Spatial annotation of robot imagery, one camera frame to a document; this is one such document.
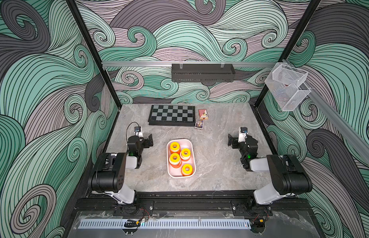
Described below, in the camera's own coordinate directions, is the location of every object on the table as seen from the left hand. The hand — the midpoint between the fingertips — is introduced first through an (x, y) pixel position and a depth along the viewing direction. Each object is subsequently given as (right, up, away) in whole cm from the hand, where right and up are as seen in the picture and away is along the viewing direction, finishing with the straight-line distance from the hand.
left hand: (143, 133), depth 94 cm
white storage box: (+24, -16, -6) cm, 30 cm away
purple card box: (+38, +6, +13) cm, 41 cm away
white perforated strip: (+17, -41, -24) cm, 51 cm away
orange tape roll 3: (+28, -22, -13) cm, 38 cm away
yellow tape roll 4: (+28, -20, -10) cm, 35 cm away
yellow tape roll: (+20, -8, -4) cm, 22 cm away
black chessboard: (+24, +12, +16) cm, 31 cm away
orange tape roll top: (+22, -11, -4) cm, 25 cm away
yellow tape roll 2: (+27, -12, -6) cm, 30 cm away
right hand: (+61, -1, -1) cm, 61 cm away
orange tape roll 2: (+22, -19, -8) cm, 30 cm away
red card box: (+42, +13, +20) cm, 48 cm away
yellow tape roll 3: (+21, -14, -10) cm, 27 cm away
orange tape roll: (+27, -16, -5) cm, 32 cm away
